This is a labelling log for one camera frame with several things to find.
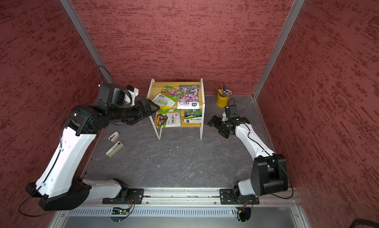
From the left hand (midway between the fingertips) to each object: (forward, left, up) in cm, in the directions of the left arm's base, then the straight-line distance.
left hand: (151, 116), depth 62 cm
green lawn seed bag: (+16, -18, -21) cm, 32 cm away
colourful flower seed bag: (+13, -4, -20) cm, 24 cm away
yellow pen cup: (+38, -40, -27) cm, 61 cm away
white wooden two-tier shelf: (+23, +3, -4) cm, 23 cm away
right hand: (+9, -29, -24) cm, 39 cm away
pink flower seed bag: (+16, -16, -4) cm, 22 cm away
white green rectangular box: (0, +30, -35) cm, 46 cm away
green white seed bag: (+14, -5, -3) cm, 15 cm away
